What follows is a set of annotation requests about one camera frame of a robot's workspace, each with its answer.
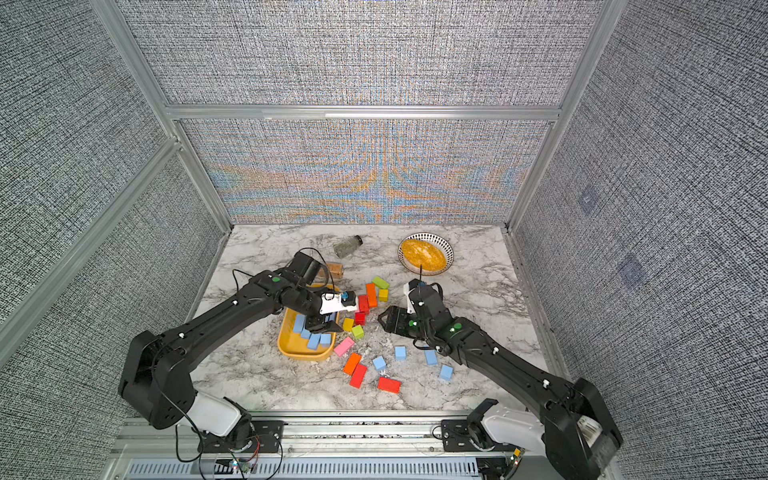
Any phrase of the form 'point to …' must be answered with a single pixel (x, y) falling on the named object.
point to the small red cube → (360, 318)
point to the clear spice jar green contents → (347, 247)
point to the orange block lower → (351, 363)
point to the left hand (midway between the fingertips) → (344, 312)
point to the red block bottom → (388, 384)
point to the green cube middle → (358, 331)
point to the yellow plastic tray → (292, 345)
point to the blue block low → (306, 334)
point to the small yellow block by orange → (383, 295)
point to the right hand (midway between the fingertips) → (385, 314)
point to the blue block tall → (313, 341)
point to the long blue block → (431, 357)
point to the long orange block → (371, 291)
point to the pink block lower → (343, 346)
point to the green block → (380, 282)
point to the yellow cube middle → (348, 323)
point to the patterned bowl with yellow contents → (430, 252)
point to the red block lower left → (358, 375)
